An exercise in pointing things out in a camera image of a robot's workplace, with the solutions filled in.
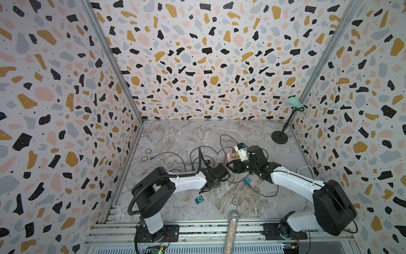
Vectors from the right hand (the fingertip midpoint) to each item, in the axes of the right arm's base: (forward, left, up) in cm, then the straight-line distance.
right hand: (232, 164), depth 86 cm
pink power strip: (+9, +1, -9) cm, 13 cm away
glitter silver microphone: (-32, +2, -9) cm, 33 cm away
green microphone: (+26, -34, +21) cm, 48 cm away
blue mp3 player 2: (-5, -9, -10) cm, 14 cm away
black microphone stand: (+28, -36, -10) cm, 47 cm away
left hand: (-6, +7, -10) cm, 13 cm away
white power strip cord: (+7, -47, -13) cm, 49 cm away
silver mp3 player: (-17, -1, -11) cm, 20 cm away
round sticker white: (+14, +54, -9) cm, 56 cm away
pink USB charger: (+10, -1, -4) cm, 10 cm away
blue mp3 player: (-16, +18, -10) cm, 26 cm away
